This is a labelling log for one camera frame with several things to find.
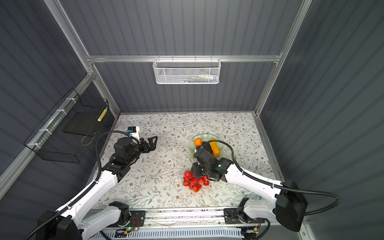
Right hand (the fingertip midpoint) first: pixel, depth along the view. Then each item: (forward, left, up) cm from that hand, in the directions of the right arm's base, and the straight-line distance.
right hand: (194, 169), depth 79 cm
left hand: (+13, +24, +10) cm, 29 cm away
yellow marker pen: (+21, +51, +18) cm, 58 cm away
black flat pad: (+19, +60, +16) cm, 65 cm away
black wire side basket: (+8, +64, +20) cm, 67 cm away
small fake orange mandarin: (+21, -2, -5) cm, 21 cm away
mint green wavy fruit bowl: (+25, -7, -6) cm, 26 cm away
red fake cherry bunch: (-6, 0, -6) cm, 8 cm away
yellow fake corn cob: (+17, -12, -5) cm, 21 cm away
